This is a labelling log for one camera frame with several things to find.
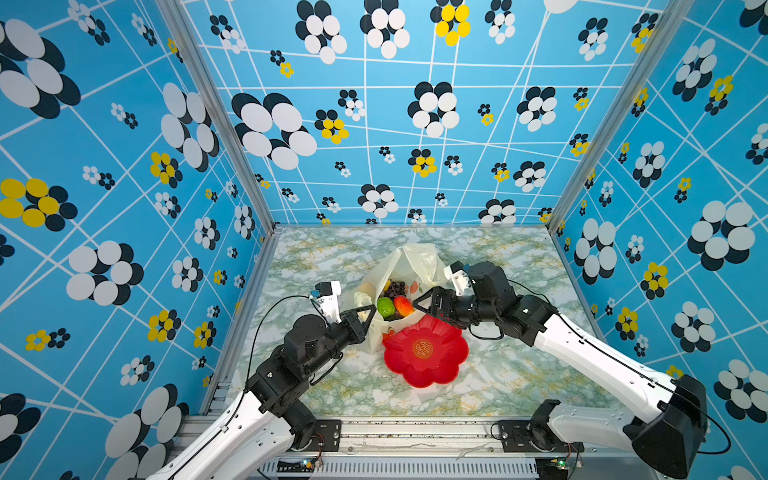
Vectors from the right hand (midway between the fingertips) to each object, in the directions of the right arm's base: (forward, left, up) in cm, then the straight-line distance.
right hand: (424, 309), depth 72 cm
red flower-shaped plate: (-2, -2, -22) cm, 22 cm away
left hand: (-3, +11, +5) cm, 12 cm away
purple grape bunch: (+17, +7, -18) cm, 26 cm away
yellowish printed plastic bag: (+11, +4, +5) cm, 13 cm away
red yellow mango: (+8, +5, -12) cm, 15 cm away
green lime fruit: (+9, +10, -13) cm, 19 cm away
